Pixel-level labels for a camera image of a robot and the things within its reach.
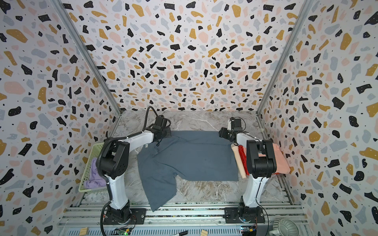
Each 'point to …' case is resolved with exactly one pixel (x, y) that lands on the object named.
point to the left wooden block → (83, 231)
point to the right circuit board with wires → (245, 231)
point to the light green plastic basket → (93, 154)
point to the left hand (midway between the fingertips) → (168, 129)
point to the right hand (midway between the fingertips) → (221, 129)
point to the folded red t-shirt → (243, 151)
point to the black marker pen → (183, 233)
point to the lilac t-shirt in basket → (97, 179)
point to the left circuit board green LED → (125, 231)
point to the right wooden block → (204, 233)
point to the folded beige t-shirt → (236, 152)
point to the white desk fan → (284, 226)
